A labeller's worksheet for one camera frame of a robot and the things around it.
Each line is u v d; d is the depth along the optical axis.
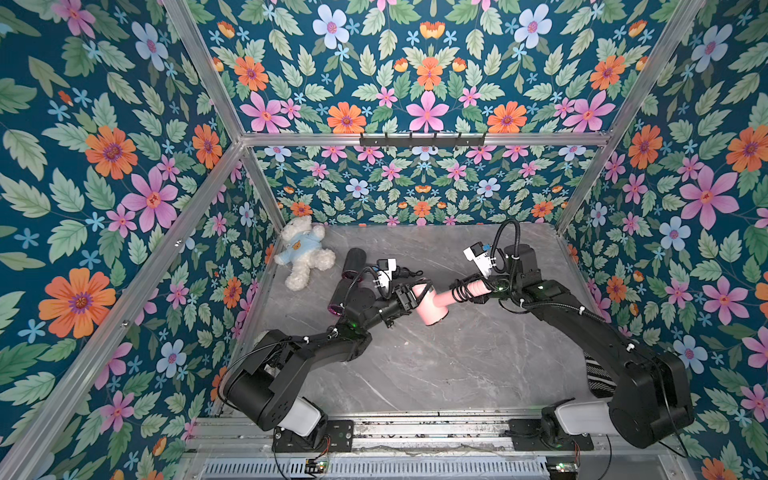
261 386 0.44
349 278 1.02
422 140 0.92
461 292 0.67
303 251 1.04
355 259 1.05
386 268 0.74
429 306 0.74
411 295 0.70
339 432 0.74
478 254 0.71
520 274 0.64
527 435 0.72
